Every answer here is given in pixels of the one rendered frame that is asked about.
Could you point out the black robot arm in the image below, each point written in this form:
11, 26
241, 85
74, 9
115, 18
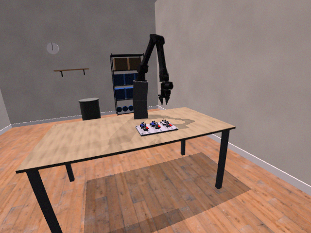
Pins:
142, 68

